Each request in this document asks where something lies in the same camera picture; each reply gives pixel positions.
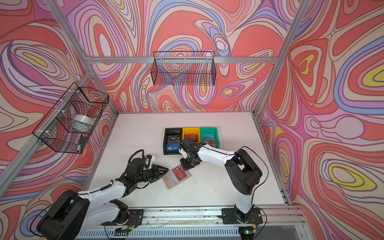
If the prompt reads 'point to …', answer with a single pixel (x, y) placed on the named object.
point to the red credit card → (179, 172)
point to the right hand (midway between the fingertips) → (187, 169)
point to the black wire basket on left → (70, 125)
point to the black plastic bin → (171, 131)
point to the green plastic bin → (208, 134)
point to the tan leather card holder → (170, 179)
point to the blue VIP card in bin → (173, 146)
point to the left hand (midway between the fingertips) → (169, 170)
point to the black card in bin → (173, 138)
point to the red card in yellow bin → (192, 137)
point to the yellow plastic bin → (191, 131)
